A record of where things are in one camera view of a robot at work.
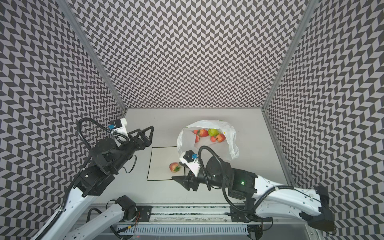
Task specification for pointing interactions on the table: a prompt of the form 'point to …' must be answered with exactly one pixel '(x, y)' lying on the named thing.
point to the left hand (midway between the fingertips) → (148, 130)
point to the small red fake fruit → (213, 139)
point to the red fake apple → (220, 138)
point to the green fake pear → (213, 132)
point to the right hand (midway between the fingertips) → (178, 175)
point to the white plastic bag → (227, 148)
